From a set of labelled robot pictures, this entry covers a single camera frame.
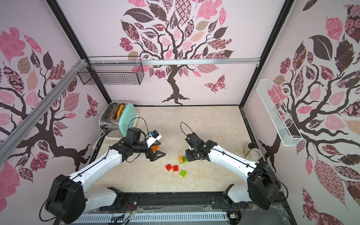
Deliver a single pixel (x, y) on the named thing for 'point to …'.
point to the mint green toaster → (116, 118)
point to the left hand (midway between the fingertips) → (160, 150)
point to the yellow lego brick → (181, 159)
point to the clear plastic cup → (253, 154)
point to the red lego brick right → (176, 168)
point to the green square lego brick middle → (183, 173)
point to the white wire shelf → (284, 126)
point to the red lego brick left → (168, 167)
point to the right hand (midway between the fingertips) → (190, 157)
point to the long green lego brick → (184, 160)
